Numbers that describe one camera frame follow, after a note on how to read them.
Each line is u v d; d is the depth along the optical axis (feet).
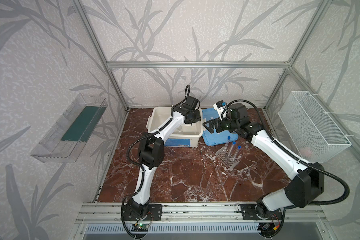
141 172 1.92
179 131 3.28
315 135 2.07
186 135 2.81
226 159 3.00
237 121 1.96
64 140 2.08
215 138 3.34
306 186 1.35
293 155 1.50
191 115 2.83
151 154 1.83
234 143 2.74
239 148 2.67
